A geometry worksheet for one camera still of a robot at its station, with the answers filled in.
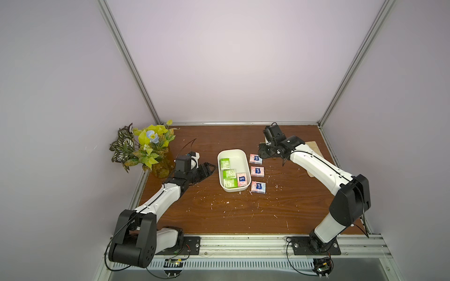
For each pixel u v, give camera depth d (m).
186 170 0.70
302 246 0.72
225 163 0.98
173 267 0.72
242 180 0.90
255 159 0.99
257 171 0.94
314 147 1.07
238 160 1.00
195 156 0.82
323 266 0.70
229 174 0.92
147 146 0.81
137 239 0.41
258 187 0.88
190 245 0.73
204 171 0.76
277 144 0.63
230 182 0.90
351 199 0.43
